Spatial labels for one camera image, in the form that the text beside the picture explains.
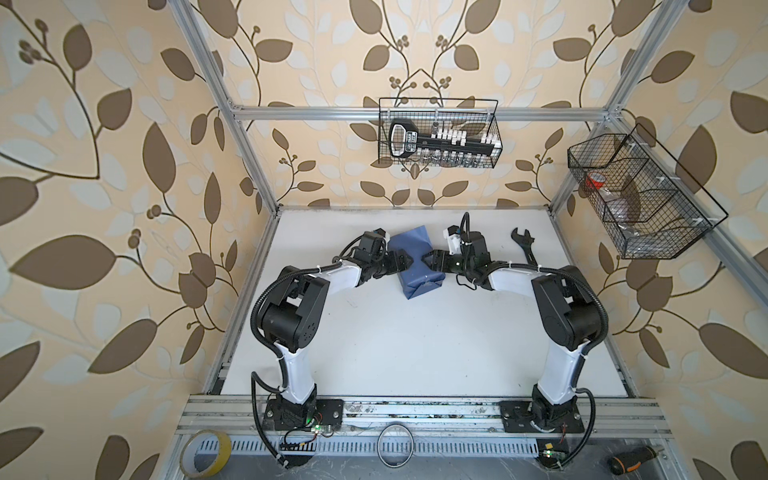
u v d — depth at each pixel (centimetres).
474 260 78
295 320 50
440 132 82
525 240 109
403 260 88
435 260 87
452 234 89
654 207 72
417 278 94
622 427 74
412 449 72
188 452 67
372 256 79
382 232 91
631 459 67
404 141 85
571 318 50
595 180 81
